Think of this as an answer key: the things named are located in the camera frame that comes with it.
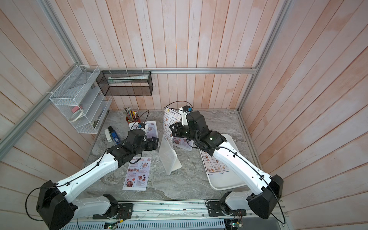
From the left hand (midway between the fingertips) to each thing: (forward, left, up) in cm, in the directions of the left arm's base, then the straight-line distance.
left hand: (152, 141), depth 81 cm
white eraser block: (+14, +36, -14) cm, 41 cm away
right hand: (-1, -10, +15) cm, 18 cm away
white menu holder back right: (+7, -17, -12) cm, 22 cm away
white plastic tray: (-15, -45, -20) cm, 52 cm away
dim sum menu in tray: (-8, -36, -13) cm, 39 cm away
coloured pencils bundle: (+25, +19, -5) cm, 32 cm away
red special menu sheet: (-13, +10, -17) cm, 24 cm away
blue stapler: (+14, +32, -14) cm, 38 cm away
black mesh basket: (+45, +25, +8) cm, 52 cm away
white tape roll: (+11, +44, +10) cm, 47 cm away
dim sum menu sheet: (+3, -11, +17) cm, 21 cm away
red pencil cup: (+21, +20, -5) cm, 29 cm away
